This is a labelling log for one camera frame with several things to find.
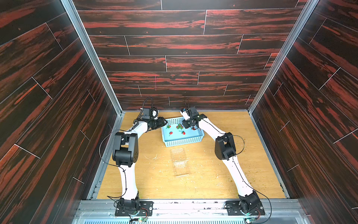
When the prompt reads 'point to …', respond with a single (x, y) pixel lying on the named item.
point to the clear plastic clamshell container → (180, 162)
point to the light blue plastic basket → (175, 134)
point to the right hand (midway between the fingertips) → (187, 121)
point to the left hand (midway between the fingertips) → (165, 122)
